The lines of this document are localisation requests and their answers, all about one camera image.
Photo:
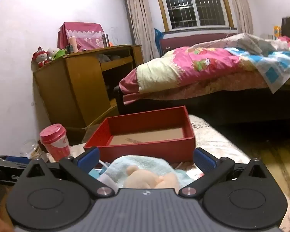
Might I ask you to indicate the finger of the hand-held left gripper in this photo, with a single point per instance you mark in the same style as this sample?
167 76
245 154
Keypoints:
17 160

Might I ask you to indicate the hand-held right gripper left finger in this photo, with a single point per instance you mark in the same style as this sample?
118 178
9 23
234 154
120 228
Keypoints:
89 159

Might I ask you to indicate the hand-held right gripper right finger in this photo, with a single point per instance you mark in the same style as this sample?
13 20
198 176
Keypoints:
204 160

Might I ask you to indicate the red cardboard box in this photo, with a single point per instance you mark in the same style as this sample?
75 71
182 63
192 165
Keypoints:
140 149

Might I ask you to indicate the glass jar with gold lid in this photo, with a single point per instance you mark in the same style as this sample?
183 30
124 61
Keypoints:
31 148

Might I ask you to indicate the pink lidded cup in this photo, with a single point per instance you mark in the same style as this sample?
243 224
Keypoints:
56 145

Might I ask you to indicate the wooden desk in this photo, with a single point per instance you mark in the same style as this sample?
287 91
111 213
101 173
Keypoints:
62 89

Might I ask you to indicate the peach floral bed sheet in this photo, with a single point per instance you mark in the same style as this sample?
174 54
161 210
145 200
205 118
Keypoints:
232 82

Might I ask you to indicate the pink printed quilt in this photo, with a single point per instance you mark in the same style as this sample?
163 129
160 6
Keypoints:
183 65

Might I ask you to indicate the grey bundle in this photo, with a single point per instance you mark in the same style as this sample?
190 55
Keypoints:
108 57

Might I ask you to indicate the red snowman plush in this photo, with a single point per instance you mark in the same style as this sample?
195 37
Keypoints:
41 56

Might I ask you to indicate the green plush toy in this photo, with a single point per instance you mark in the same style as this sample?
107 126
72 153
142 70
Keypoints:
60 54

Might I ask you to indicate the white cat plush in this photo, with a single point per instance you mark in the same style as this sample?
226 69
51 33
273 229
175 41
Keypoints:
53 53

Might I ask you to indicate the small dark jar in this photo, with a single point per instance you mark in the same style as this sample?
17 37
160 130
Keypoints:
69 49

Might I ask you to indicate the pink bottle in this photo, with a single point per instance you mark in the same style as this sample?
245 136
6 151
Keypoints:
73 44

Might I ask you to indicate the steel thermos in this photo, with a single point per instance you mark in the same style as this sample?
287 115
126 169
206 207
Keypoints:
104 40

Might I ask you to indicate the blue checkered sheet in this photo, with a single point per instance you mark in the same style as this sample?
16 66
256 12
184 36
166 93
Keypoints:
273 60

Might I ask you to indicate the maroon headboard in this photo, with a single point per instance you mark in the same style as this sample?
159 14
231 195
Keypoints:
183 40

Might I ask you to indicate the pink cloth cover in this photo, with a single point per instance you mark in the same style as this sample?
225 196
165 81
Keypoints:
82 32

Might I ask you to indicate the blue bag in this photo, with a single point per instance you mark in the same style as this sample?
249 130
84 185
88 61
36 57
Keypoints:
158 38

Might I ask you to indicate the beige curtain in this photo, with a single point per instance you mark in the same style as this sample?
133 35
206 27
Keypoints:
241 7
140 17

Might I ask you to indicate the window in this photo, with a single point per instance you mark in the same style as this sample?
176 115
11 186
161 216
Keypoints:
193 4

